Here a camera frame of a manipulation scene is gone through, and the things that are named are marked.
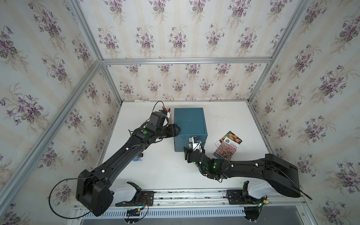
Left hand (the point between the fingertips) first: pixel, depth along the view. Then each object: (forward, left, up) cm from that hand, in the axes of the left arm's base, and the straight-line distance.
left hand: (178, 131), depth 77 cm
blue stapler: (-8, +26, -19) cm, 34 cm away
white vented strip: (-36, +28, -22) cm, 50 cm away
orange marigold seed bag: (+9, -38, -19) cm, 43 cm away
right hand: (-5, -6, -10) cm, 13 cm away
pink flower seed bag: (-2, -32, -19) cm, 37 cm away
